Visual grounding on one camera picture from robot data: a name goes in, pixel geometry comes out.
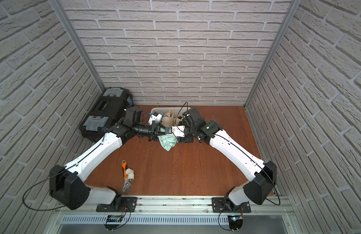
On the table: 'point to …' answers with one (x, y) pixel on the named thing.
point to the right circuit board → (235, 222)
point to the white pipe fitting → (130, 173)
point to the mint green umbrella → (168, 141)
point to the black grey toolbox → (110, 108)
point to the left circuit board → (114, 218)
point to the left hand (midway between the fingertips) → (172, 132)
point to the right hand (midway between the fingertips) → (182, 128)
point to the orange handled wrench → (127, 184)
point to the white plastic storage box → (177, 110)
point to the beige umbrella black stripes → (170, 119)
